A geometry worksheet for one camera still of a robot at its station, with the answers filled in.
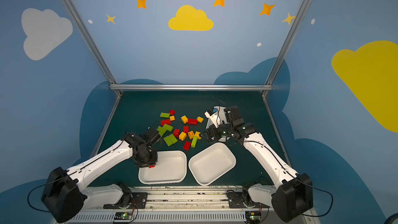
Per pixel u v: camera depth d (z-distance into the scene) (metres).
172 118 1.05
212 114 0.69
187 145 0.92
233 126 0.60
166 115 1.07
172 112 1.08
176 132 0.98
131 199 0.73
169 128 0.99
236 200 0.75
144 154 0.67
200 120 1.04
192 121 1.04
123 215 0.71
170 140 0.96
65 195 0.39
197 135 0.96
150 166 0.77
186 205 0.73
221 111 0.67
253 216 0.72
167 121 1.05
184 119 1.04
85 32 0.86
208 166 0.84
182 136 0.95
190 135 0.95
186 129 0.99
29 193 0.39
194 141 0.93
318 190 0.38
